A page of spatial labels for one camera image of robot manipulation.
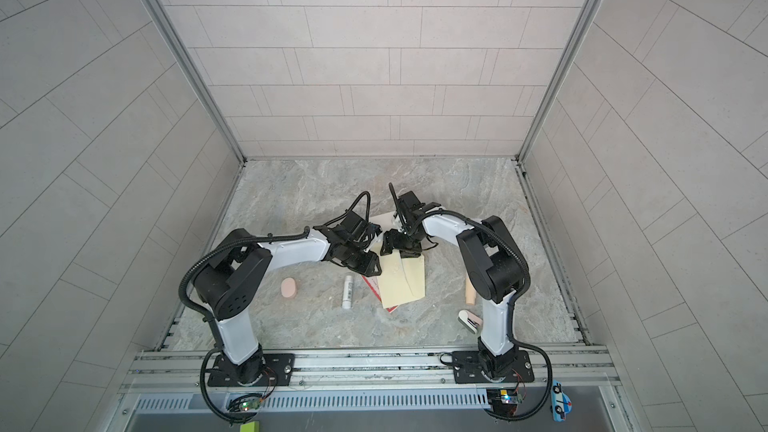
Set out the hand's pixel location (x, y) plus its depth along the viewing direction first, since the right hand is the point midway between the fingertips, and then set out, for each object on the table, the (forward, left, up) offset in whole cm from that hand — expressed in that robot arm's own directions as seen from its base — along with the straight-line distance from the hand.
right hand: (387, 254), depth 91 cm
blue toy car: (-39, -38, -1) cm, 54 cm away
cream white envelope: (+13, +1, 0) cm, 13 cm away
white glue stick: (-11, +12, +1) cm, 16 cm away
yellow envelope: (-8, -4, -2) cm, 9 cm away
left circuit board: (-35, +31, +3) cm, 47 cm away
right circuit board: (-38, -25, -3) cm, 46 cm away
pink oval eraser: (-10, +27, +3) cm, 29 cm away
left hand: (-4, 0, -1) cm, 4 cm away
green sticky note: (-39, +31, +1) cm, 50 cm away
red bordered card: (-9, +4, 0) cm, 10 cm away
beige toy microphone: (-14, -22, 0) cm, 26 cm away
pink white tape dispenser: (-21, -21, 0) cm, 29 cm away
